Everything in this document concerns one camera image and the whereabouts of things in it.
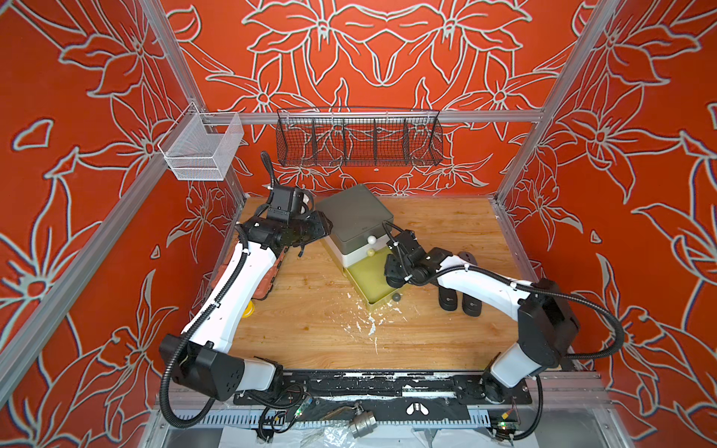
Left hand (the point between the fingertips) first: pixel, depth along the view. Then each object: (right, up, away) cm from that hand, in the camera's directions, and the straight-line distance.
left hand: (327, 223), depth 75 cm
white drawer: (+5, -11, +11) cm, 16 cm away
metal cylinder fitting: (+10, -49, -9) cm, 50 cm away
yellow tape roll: (-26, -28, +12) cm, 40 cm away
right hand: (+19, -13, +12) cm, 26 cm away
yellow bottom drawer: (+12, -19, +15) cm, 27 cm away
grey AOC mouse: (+37, -24, +12) cm, 46 cm away
